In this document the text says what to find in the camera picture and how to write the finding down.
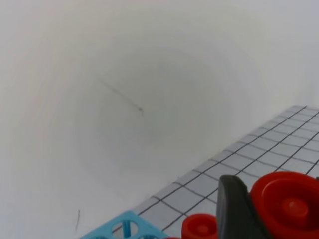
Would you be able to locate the red-capped test tube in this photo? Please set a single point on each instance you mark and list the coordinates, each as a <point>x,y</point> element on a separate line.
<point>288,204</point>

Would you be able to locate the white black-grid cloth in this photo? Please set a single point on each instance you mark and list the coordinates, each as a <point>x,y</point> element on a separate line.
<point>288,142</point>

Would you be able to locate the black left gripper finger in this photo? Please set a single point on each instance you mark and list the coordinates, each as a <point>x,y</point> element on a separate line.
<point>236,215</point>

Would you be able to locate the blue test tube rack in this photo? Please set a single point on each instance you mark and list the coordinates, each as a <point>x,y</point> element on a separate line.
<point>127,225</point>

